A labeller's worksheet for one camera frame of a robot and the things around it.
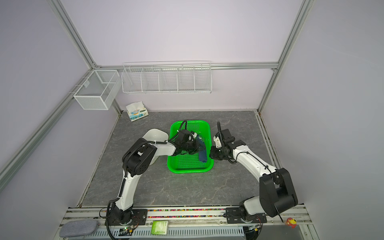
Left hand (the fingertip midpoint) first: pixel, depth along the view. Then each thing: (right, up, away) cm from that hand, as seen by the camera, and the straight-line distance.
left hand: (207, 149), depth 95 cm
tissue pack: (-53, +26, +18) cm, 62 cm away
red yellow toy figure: (+37, -29, -28) cm, 54 cm away
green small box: (-24, -33, -25) cm, 48 cm away
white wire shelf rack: (-26, +47, +3) cm, 54 cm away
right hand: (+2, -3, -8) cm, 9 cm away
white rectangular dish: (-34, +9, +6) cm, 35 cm away
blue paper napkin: (-3, -1, -1) cm, 3 cm away
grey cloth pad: (-63, -33, -26) cm, 75 cm away
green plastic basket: (-11, -8, -3) cm, 14 cm away
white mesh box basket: (-72, +39, +2) cm, 81 cm away
